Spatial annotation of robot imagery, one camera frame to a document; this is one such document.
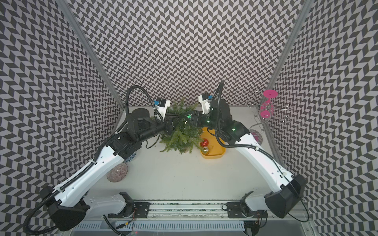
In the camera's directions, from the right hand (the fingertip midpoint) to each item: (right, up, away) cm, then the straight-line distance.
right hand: (188, 119), depth 67 cm
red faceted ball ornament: (+9, -15, +25) cm, 30 cm away
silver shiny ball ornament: (+10, -20, +24) cm, 32 cm away
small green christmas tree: (-2, -9, +2) cm, 9 cm away
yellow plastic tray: (+16, -20, +24) cm, 35 cm away
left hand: (-3, 0, -3) cm, 4 cm away
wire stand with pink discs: (+41, +6, +8) cm, 42 cm away
